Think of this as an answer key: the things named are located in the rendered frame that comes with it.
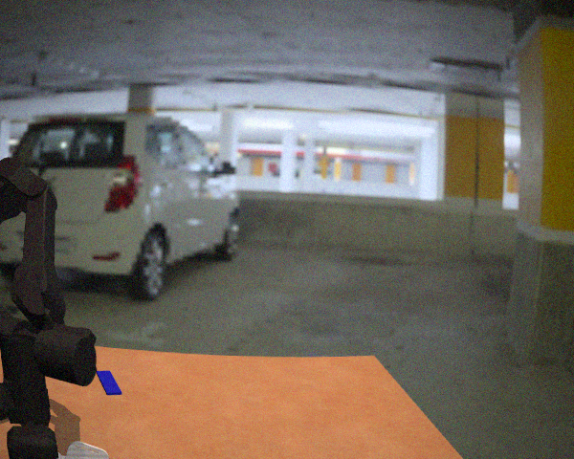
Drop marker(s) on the blue flat rectangular plate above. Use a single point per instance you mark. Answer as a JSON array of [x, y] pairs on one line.
[[108, 383]]

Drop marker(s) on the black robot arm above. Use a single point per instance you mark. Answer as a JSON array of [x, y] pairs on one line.
[[44, 344]]

